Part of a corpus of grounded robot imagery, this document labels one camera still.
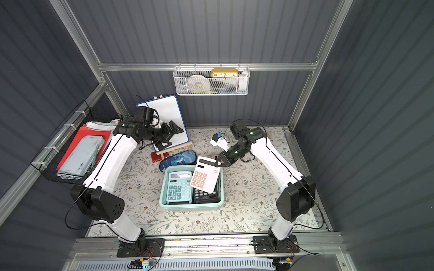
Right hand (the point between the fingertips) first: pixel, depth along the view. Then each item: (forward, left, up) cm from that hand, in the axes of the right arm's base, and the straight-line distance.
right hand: (221, 162), depth 76 cm
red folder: (+12, +55, +8) cm, 57 cm away
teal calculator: (-8, +20, -12) cm, 25 cm away
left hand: (+10, +20, +6) cm, 23 cm away
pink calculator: (-5, +7, -3) cm, 9 cm away
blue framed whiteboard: (+27, +28, +9) cm, 39 cm away
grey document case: (-4, +56, +9) cm, 57 cm away
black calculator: (-10, +10, -14) cm, 20 cm away
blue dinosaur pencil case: (+16, +22, -20) cm, 34 cm away
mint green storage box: (+2, +17, -9) cm, 20 cm away
